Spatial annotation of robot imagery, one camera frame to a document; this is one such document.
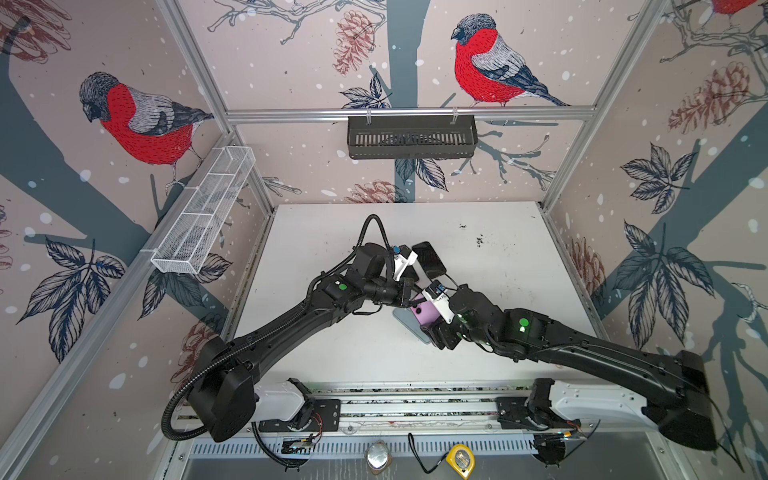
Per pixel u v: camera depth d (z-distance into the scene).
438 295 0.62
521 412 0.73
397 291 0.66
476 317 0.52
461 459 0.66
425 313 0.71
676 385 0.40
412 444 0.70
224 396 0.40
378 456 0.59
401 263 0.70
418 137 1.07
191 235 0.73
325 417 0.73
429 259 1.05
